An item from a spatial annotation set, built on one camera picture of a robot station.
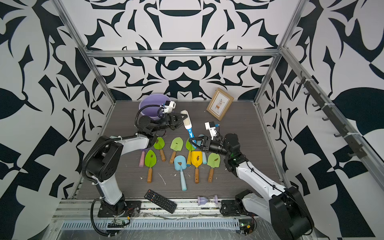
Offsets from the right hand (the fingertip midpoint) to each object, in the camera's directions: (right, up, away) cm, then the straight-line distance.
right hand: (190, 141), depth 70 cm
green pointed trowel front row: (-24, -14, +21) cm, 35 cm away
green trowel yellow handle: (-1, -7, +27) cm, 28 cm away
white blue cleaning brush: (-1, +7, +3) cm, 8 cm away
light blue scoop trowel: (-6, -16, +19) cm, 26 cm away
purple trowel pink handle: (-28, -15, +17) cm, 36 cm away
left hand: (-2, +12, +2) cm, 12 cm away
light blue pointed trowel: (+8, -11, +21) cm, 25 cm away
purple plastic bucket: (-24, +23, +30) cm, 45 cm away
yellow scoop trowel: (+4, -14, +20) cm, 25 cm away
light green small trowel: (+14, -15, +20) cm, 29 cm away
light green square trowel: (-9, -6, +27) cm, 29 cm away
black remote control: (-15, -31, +6) cm, 35 cm away
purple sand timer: (+6, -30, +5) cm, 31 cm away
